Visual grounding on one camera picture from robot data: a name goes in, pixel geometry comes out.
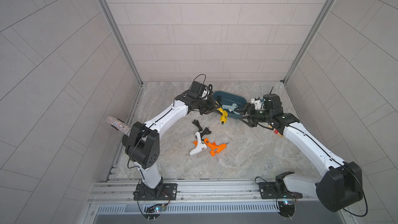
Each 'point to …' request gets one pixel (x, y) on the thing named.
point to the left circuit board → (153, 212)
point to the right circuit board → (287, 209)
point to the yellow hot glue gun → (224, 117)
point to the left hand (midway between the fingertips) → (222, 106)
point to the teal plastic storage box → (223, 98)
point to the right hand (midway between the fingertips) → (236, 113)
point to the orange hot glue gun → (214, 148)
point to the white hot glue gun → (200, 147)
